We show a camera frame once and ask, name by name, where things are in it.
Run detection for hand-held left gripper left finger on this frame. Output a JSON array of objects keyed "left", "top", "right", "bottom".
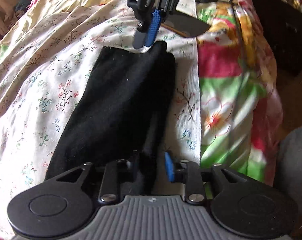
[{"left": 44, "top": 151, "right": 142, "bottom": 204}]

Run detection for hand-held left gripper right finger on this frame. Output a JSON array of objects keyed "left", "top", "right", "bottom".
[{"left": 163, "top": 151, "right": 245, "bottom": 204}]

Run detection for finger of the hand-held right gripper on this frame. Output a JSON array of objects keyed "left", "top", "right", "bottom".
[
  {"left": 143, "top": 8, "right": 164, "bottom": 48},
  {"left": 133, "top": 17, "right": 149, "bottom": 50}
]

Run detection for black pants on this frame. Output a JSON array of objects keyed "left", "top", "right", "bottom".
[{"left": 44, "top": 40, "right": 177, "bottom": 196}]

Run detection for colourful flowered quilt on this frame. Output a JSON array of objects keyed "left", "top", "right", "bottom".
[{"left": 0, "top": 0, "right": 285, "bottom": 183}]

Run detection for white floral bedsheet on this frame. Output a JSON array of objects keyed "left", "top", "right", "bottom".
[{"left": 0, "top": 0, "right": 202, "bottom": 233}]

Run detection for person's grey trouser leg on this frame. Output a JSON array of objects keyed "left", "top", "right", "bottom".
[{"left": 276, "top": 126, "right": 302, "bottom": 240}]

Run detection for dark wooden cabinet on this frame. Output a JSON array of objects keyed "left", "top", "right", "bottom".
[{"left": 249, "top": 0, "right": 302, "bottom": 77}]

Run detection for black cable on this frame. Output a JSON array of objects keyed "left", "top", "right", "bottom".
[{"left": 228, "top": 0, "right": 245, "bottom": 64}]

